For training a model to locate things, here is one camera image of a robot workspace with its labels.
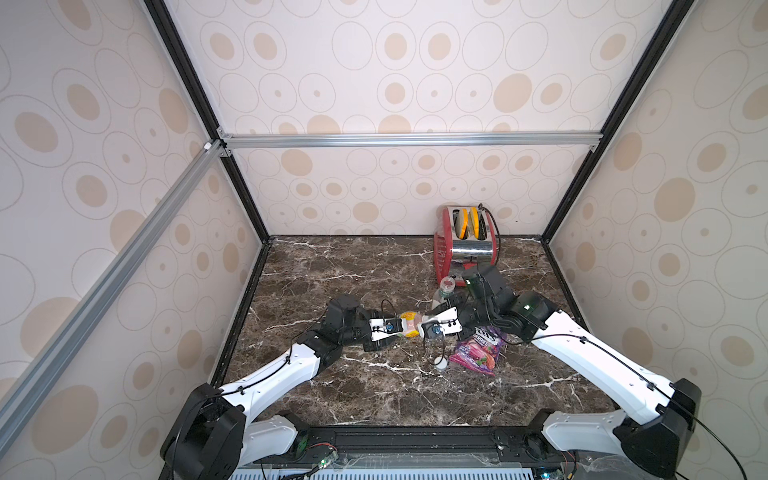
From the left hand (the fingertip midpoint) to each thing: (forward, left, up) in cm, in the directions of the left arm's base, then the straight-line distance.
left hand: (402, 322), depth 78 cm
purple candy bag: (-2, -24, -13) cm, 27 cm away
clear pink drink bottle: (-3, -2, +6) cm, 8 cm away
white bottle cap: (-4, -12, -16) cm, 20 cm away
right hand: (-1, -7, +6) cm, 9 cm away
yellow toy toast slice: (+36, -20, +4) cm, 41 cm away
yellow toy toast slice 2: (+34, -24, +5) cm, 42 cm away
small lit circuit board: (-30, +18, -14) cm, 38 cm away
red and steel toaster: (+30, -21, +1) cm, 36 cm away
